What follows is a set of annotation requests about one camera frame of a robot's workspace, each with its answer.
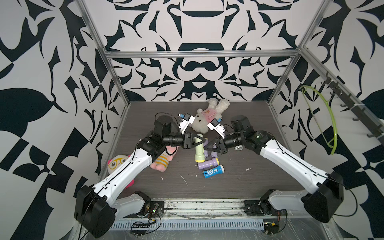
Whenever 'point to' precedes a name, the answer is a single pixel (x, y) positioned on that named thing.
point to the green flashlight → (199, 157)
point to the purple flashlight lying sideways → (208, 164)
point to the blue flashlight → (217, 170)
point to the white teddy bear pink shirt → (203, 117)
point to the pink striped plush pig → (161, 162)
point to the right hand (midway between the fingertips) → (205, 146)
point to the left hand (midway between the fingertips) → (202, 137)
